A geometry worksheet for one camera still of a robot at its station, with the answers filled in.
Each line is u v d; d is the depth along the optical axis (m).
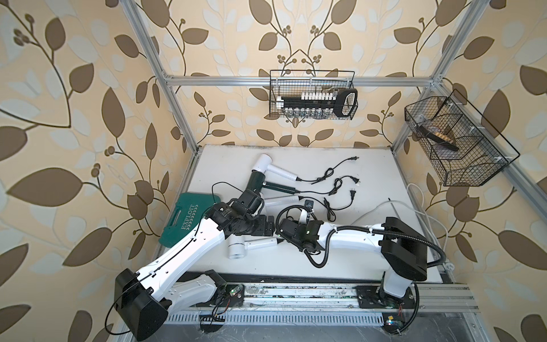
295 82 0.91
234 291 0.74
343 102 0.84
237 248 0.81
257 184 1.02
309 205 0.74
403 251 0.45
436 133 0.75
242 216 0.54
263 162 1.09
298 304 0.74
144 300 0.38
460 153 0.74
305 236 0.62
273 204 1.02
